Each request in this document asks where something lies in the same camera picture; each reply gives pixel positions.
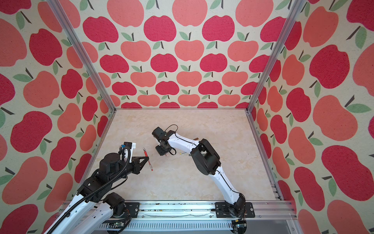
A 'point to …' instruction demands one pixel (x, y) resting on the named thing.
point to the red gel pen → (148, 161)
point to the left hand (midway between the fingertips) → (150, 159)
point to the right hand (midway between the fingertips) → (164, 149)
